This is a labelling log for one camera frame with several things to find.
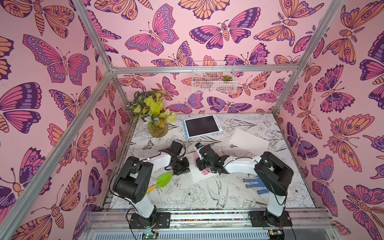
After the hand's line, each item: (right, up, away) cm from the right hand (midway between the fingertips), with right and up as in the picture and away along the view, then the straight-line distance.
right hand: (196, 158), depth 92 cm
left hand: (-3, -6, -1) cm, 7 cm away
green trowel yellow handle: (-21, -12, -5) cm, 25 cm away
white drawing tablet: (+38, +9, +16) cm, 42 cm away
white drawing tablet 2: (0, -9, -3) cm, 10 cm away
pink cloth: (+5, -7, -5) cm, 10 cm away
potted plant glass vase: (-30, +32, +1) cm, 44 cm away
